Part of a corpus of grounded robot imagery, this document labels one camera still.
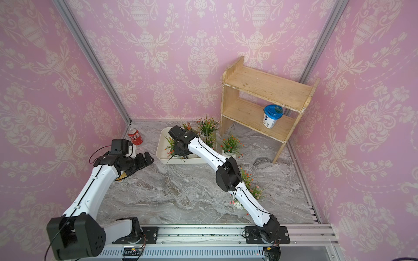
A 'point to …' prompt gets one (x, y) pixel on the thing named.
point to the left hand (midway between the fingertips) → (147, 163)
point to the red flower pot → (187, 126)
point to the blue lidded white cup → (272, 112)
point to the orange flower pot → (231, 147)
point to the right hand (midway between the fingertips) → (181, 151)
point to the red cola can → (135, 136)
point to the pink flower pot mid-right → (170, 150)
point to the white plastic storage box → (161, 143)
